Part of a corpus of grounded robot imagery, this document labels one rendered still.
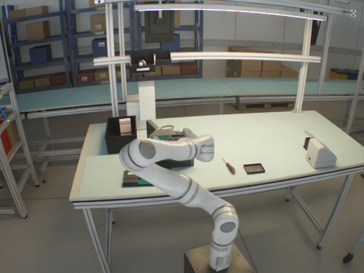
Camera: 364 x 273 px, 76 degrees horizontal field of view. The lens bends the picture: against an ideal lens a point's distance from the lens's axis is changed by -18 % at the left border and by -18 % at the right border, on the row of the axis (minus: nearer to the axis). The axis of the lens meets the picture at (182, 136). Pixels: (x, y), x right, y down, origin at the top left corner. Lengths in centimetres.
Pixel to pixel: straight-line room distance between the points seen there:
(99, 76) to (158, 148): 431
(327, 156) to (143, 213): 180
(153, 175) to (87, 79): 432
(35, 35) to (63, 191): 304
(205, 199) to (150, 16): 244
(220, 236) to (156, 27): 250
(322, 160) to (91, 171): 136
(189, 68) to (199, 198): 435
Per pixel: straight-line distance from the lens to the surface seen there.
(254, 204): 289
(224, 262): 121
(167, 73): 512
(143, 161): 81
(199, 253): 130
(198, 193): 93
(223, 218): 101
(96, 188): 147
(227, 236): 108
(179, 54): 194
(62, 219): 286
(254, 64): 490
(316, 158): 169
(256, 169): 159
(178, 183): 90
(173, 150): 90
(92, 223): 169
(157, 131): 150
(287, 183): 166
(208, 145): 104
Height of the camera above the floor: 188
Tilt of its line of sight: 28 degrees down
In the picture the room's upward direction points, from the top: straight up
